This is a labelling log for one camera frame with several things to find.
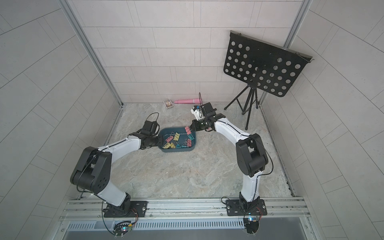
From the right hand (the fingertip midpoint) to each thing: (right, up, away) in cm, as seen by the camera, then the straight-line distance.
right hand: (191, 126), depth 89 cm
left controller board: (-31, -46, -21) cm, 59 cm away
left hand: (-17, -8, +5) cm, 20 cm away
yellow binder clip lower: (-15, -13, +2) cm, 20 cm away
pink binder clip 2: (-1, -11, +4) cm, 12 cm away
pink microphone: (+4, +18, +26) cm, 32 cm away
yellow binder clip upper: (-9, -7, +7) cm, 14 cm away
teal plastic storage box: (-16, -6, +8) cm, 19 cm away
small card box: (-19, +15, +26) cm, 36 cm away
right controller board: (+29, -43, -22) cm, 57 cm away
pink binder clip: (-2, -2, 0) cm, 3 cm away
